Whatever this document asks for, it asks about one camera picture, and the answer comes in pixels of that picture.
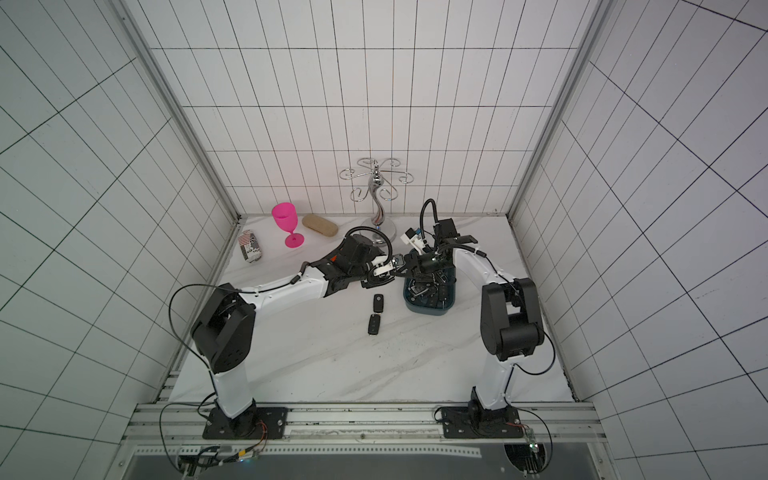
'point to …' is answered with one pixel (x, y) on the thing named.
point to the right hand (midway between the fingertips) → (399, 267)
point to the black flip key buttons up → (374, 324)
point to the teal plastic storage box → (432, 293)
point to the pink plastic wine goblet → (285, 216)
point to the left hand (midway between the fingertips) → (379, 265)
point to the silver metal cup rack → (375, 173)
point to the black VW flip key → (378, 303)
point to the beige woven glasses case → (320, 225)
